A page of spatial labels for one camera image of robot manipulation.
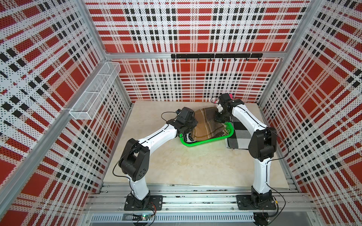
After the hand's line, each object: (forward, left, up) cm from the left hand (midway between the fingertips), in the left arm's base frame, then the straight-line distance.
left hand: (199, 121), depth 89 cm
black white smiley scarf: (-6, +7, -10) cm, 14 cm away
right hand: (+4, -13, -3) cm, 14 cm away
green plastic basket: (-11, +5, -9) cm, 15 cm away
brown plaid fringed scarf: (-1, -6, -6) cm, 8 cm away
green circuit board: (-49, +31, -15) cm, 60 cm away
